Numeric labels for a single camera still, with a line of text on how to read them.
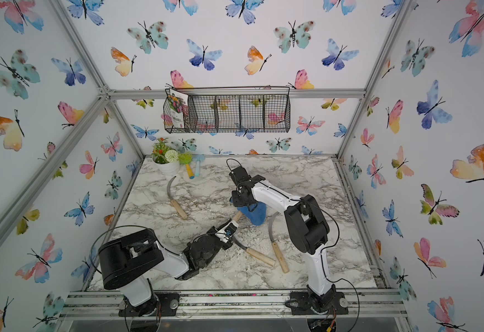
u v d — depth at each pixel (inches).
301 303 29.0
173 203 39.7
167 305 28.9
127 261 18.5
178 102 34.3
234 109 38.7
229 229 27.9
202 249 25.4
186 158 46.5
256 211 35.4
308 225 20.5
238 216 34.4
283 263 32.3
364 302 29.8
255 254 33.3
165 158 39.8
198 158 47.0
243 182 29.5
